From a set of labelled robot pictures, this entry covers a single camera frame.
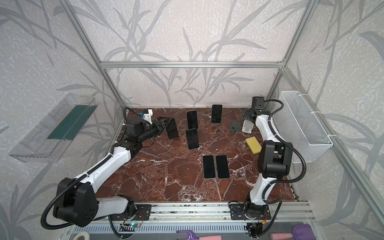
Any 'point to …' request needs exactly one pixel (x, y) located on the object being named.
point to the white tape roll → (86, 235)
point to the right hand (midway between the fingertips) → (252, 111)
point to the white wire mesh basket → (294, 121)
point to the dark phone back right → (216, 115)
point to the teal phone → (223, 171)
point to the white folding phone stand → (247, 126)
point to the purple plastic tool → (190, 236)
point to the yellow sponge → (254, 144)
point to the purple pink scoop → (300, 232)
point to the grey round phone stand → (235, 125)
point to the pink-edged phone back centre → (191, 119)
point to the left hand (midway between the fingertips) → (172, 117)
